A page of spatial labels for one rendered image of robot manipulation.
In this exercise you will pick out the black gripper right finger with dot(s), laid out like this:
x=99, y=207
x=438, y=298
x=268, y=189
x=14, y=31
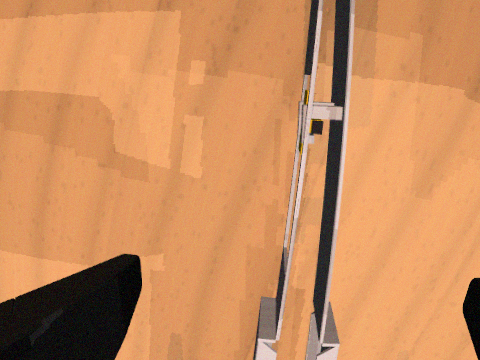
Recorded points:
x=471, y=312

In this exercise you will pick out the light brown wooden board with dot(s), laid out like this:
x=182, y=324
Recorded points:
x=167, y=129

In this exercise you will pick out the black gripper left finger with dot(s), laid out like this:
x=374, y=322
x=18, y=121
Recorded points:
x=82, y=317

